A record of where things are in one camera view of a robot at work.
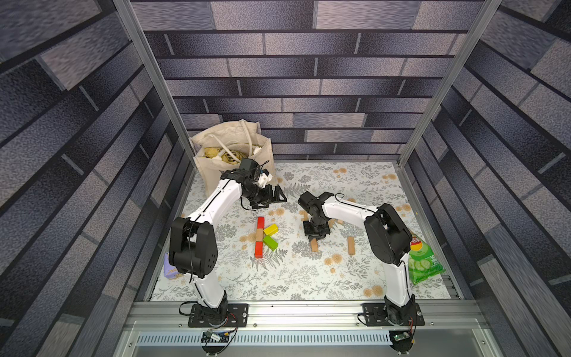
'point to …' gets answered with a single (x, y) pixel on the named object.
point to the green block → (271, 242)
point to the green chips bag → (423, 264)
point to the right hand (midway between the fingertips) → (309, 237)
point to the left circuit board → (210, 336)
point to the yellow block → (271, 230)
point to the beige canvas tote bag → (219, 149)
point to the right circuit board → (401, 336)
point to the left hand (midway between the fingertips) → (278, 200)
